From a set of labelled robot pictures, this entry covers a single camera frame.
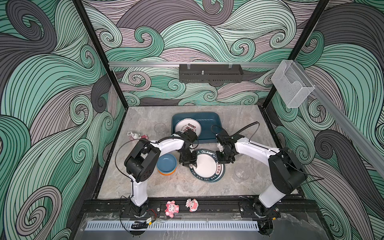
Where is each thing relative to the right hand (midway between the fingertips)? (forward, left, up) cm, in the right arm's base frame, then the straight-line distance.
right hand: (219, 162), depth 88 cm
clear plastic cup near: (-6, -12, 0) cm, 14 cm away
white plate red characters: (+29, +22, 0) cm, 36 cm away
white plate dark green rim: (-5, +7, +1) cm, 9 cm away
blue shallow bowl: (-4, +30, +6) cm, 31 cm away
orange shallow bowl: (-9, +30, +4) cm, 32 cm away
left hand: (-3, +14, +1) cm, 15 cm away
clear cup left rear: (+25, +40, +1) cm, 47 cm away
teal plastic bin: (+34, +5, -2) cm, 35 cm away
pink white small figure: (-23, +16, +1) cm, 28 cm away
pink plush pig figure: (-25, +26, +2) cm, 36 cm away
